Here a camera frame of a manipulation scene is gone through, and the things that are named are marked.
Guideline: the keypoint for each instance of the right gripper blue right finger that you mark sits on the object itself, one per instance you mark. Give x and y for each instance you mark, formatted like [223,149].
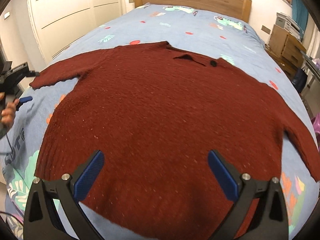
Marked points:
[269,220]

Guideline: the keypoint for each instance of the desk with clutter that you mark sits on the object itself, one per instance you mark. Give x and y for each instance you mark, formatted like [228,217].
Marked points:
[313,69]

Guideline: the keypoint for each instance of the wooden drawer cabinet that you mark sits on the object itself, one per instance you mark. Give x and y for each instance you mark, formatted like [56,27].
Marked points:
[285,50]

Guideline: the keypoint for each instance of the person's left hand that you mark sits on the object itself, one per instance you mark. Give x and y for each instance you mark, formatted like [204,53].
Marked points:
[8,114]

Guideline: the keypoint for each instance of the dark blue bag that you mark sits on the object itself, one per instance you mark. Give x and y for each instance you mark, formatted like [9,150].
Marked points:
[299,80]

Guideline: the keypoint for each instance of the grey storage box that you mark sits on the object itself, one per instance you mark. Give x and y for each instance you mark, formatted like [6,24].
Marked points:
[286,22]

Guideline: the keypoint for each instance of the dark red knitted sweater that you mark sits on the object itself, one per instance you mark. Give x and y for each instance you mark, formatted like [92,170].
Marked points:
[155,112]

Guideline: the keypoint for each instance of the purple plastic stool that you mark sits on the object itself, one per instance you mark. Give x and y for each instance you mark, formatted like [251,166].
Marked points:
[316,123]

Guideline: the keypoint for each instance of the white wardrobe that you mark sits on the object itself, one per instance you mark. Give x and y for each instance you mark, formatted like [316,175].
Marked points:
[58,23]

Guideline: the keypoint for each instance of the teal curtain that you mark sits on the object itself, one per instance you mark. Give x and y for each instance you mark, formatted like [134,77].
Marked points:
[300,16]

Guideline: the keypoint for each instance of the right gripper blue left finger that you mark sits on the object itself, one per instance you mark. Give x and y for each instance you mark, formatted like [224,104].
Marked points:
[41,220]

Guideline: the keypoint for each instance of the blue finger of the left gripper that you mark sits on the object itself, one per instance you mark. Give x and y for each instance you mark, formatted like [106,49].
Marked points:
[23,100]

